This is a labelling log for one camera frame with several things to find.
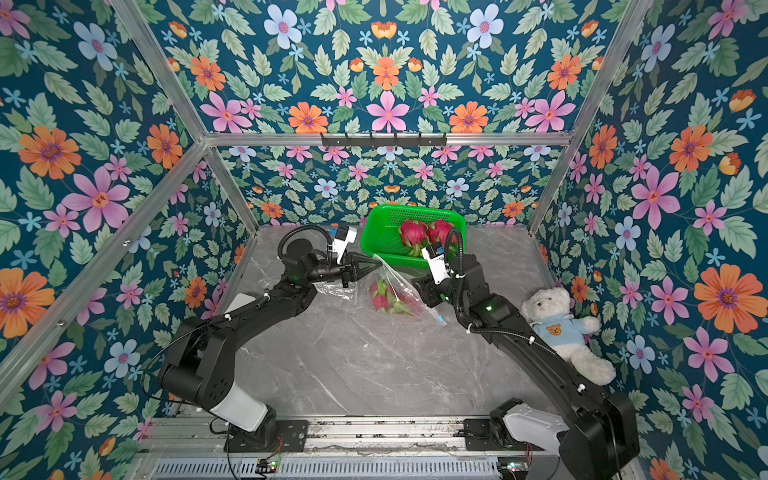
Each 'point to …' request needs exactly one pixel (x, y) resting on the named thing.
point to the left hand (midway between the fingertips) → (379, 265)
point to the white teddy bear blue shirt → (547, 310)
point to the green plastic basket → (380, 227)
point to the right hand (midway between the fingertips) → (428, 271)
